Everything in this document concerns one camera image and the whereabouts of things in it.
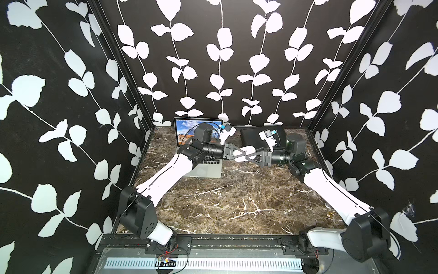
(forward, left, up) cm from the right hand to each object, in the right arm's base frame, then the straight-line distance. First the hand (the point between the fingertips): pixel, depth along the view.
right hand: (247, 156), depth 69 cm
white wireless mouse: (+2, 0, +2) cm, 3 cm away
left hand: (0, +1, +1) cm, 2 cm away
